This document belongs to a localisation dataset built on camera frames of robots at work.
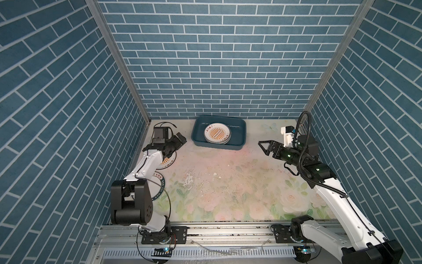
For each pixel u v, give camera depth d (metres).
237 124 1.13
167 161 0.99
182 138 0.89
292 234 0.68
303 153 0.54
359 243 0.39
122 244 0.74
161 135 0.68
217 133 1.08
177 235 0.73
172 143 0.78
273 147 0.64
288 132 0.66
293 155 0.61
